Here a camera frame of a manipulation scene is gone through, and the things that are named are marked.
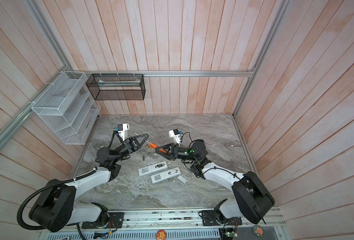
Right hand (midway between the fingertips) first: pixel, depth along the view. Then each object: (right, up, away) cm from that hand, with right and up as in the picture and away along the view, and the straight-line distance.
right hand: (156, 153), depth 66 cm
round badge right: (+48, -38, +4) cm, 61 cm away
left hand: (-4, +7, +1) cm, 8 cm away
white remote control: (-6, -13, +24) cm, 28 cm away
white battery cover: (+13, -19, +22) cm, 31 cm away
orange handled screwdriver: (-2, +4, +1) cm, 4 cm away
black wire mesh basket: (-34, +42, +41) cm, 68 cm away
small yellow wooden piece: (-4, +3, +1) cm, 5 cm away
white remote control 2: (+3, -16, +22) cm, 27 cm away
